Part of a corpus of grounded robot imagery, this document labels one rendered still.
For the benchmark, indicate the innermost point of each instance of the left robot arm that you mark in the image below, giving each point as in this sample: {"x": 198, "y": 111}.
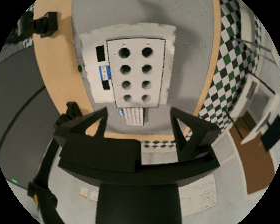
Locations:
{"x": 26, "y": 27}

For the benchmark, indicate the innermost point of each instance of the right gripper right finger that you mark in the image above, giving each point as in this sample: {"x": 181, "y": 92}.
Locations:
{"x": 204, "y": 133}

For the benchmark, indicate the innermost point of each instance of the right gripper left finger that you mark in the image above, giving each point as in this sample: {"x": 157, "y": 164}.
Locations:
{"x": 81, "y": 124}

